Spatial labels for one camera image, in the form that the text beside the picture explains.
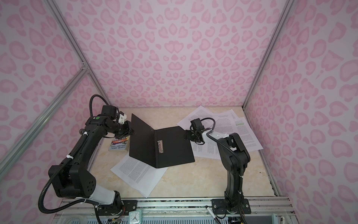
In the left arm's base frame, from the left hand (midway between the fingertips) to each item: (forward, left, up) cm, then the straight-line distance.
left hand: (135, 129), depth 82 cm
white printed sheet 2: (-4, -45, -21) cm, 50 cm away
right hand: (+6, -32, -17) cm, 36 cm away
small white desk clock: (-41, -4, -17) cm, 45 cm away
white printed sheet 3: (+27, -66, -20) cm, 75 cm away
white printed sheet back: (+30, -43, -21) cm, 57 cm away
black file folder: (-3, -11, -20) cm, 23 cm away
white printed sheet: (-22, -3, -21) cm, 30 cm away
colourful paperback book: (0, +14, -18) cm, 23 cm away
